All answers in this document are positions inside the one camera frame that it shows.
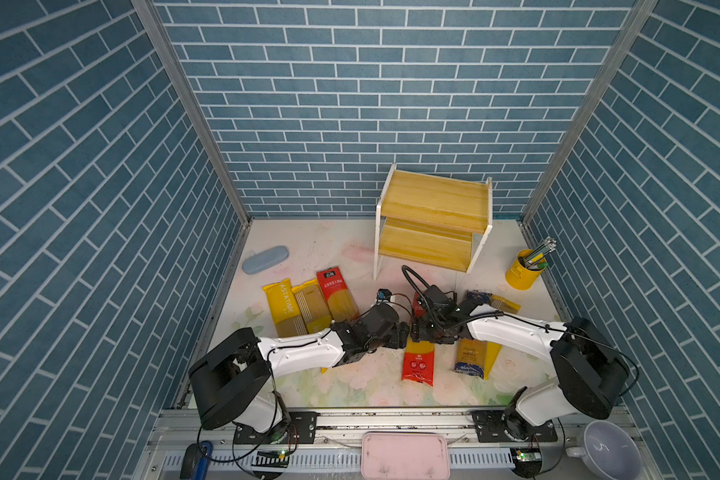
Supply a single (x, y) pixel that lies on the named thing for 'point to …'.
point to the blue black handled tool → (196, 461)
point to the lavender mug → (609, 452)
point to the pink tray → (404, 456)
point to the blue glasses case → (265, 259)
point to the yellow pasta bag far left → (286, 314)
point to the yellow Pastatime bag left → (312, 306)
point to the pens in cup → (536, 259)
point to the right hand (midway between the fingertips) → (416, 331)
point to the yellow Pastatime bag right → (504, 305)
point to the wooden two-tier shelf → (432, 218)
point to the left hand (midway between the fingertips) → (403, 331)
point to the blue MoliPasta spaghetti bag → (470, 357)
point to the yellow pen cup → (520, 277)
